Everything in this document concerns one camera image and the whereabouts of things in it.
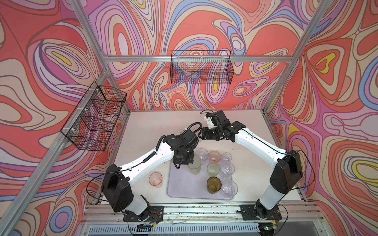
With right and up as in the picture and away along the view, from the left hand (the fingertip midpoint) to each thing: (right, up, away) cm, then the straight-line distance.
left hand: (192, 162), depth 77 cm
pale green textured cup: (+13, -6, +9) cm, 17 cm away
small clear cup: (+21, 0, +10) cm, 24 cm away
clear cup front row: (+7, +1, +14) cm, 16 cm away
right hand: (+6, +12, +6) cm, 15 cm away
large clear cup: (+21, -15, +3) cm, 26 cm away
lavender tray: (-6, -14, +6) cm, 17 cm away
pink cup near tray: (-21, -12, +7) cm, 25 cm away
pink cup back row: (+15, -1, +15) cm, 21 cm away
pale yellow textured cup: (+2, -1, -4) cm, 5 cm away
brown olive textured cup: (+12, -14, +4) cm, 19 cm away
